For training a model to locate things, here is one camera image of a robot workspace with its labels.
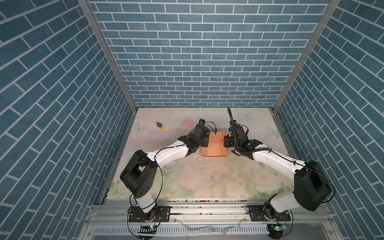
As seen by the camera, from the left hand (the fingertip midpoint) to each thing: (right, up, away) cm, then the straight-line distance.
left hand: (205, 136), depth 90 cm
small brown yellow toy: (-32, +6, +19) cm, 38 cm away
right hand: (+12, +1, -1) cm, 12 cm away
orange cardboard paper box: (+7, -8, +7) cm, 13 cm away
